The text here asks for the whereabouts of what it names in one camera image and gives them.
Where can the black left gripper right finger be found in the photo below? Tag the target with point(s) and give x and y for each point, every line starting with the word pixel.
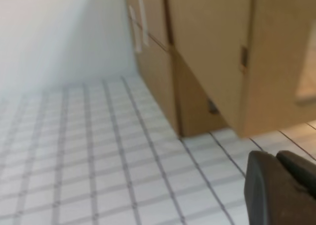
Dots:
pixel 300 168

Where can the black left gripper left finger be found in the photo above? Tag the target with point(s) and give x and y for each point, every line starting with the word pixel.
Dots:
pixel 273 196

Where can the brown cardboard shoebox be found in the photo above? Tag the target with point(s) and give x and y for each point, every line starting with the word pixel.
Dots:
pixel 254 59
pixel 176 90

